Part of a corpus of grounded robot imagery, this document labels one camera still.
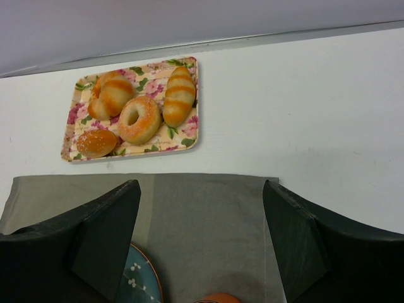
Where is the sugared bagel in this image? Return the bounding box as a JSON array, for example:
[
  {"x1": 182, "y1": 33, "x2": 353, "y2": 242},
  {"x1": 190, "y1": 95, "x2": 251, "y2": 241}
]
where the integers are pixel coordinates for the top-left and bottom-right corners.
[{"x1": 118, "y1": 96, "x2": 162, "y2": 145}]

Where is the patchwork grey green placemat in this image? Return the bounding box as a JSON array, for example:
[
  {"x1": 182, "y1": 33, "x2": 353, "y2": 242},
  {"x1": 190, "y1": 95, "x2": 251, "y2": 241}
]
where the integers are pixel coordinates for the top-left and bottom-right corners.
[{"x1": 1, "y1": 174, "x2": 285, "y2": 302}]

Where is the orange mug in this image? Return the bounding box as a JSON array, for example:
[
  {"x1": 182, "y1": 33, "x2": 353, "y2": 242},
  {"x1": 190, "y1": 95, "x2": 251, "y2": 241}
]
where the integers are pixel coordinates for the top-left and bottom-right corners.
[{"x1": 194, "y1": 292, "x2": 241, "y2": 303}]

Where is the curved striped croissant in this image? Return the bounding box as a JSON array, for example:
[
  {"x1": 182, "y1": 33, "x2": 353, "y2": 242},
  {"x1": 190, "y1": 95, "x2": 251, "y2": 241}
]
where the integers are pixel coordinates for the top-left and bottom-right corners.
[{"x1": 88, "y1": 71, "x2": 134, "y2": 121}]

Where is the floral rectangular tray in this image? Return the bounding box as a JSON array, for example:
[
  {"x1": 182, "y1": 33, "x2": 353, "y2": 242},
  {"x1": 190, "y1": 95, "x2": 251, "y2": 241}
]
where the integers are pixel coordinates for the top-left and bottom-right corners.
[{"x1": 61, "y1": 57, "x2": 199, "y2": 162}]

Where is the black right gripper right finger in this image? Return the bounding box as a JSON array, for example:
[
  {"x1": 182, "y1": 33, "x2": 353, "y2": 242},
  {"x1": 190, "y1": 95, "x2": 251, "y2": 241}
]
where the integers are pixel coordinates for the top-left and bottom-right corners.
[{"x1": 263, "y1": 181, "x2": 403, "y2": 302}]

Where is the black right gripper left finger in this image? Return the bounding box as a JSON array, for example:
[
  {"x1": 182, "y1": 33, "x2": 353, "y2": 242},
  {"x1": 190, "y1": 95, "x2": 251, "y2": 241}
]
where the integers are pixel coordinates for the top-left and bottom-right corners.
[{"x1": 1, "y1": 180, "x2": 141, "y2": 302}]

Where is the round sesame bun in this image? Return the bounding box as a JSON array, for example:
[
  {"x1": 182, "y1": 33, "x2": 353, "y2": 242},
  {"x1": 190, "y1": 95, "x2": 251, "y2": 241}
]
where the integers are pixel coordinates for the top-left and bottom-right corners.
[{"x1": 76, "y1": 129, "x2": 118, "y2": 158}]

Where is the striped bread roll right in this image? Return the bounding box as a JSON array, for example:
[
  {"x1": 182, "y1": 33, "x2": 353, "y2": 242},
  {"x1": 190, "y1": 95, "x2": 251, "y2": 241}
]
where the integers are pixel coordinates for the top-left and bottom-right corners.
[{"x1": 163, "y1": 66, "x2": 196, "y2": 128}]

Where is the blue ceramic plate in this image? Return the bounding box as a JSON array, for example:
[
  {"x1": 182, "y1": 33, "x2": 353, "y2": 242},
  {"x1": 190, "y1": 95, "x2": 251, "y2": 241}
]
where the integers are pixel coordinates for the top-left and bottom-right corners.
[{"x1": 116, "y1": 243, "x2": 164, "y2": 303}]

